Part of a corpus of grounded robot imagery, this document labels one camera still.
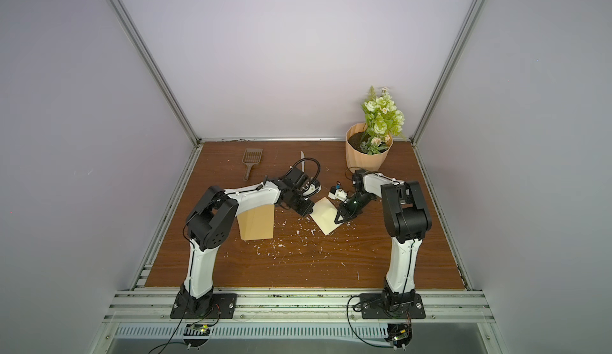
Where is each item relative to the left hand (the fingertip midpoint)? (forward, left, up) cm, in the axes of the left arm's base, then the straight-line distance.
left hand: (315, 209), depth 94 cm
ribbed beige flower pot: (+17, -17, +12) cm, 27 cm away
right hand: (-2, -10, -1) cm, 10 cm away
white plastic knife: (+30, +7, -1) cm, 31 cm away
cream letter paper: (-2, -4, +1) cm, 4 cm away
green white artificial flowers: (+23, -25, +28) cm, 44 cm away
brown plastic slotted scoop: (+29, +32, -1) cm, 43 cm away
